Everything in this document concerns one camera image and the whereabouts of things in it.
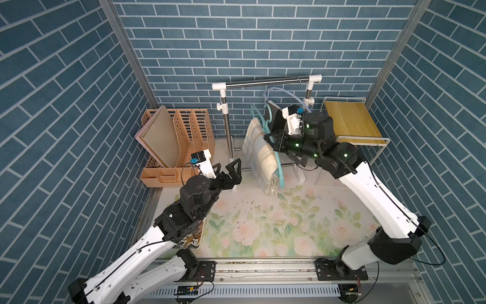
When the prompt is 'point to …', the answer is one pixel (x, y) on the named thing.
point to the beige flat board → (160, 137)
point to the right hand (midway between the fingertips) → (267, 137)
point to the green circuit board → (188, 290)
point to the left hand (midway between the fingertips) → (238, 163)
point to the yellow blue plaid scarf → (259, 157)
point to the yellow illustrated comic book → (193, 241)
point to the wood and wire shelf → (353, 122)
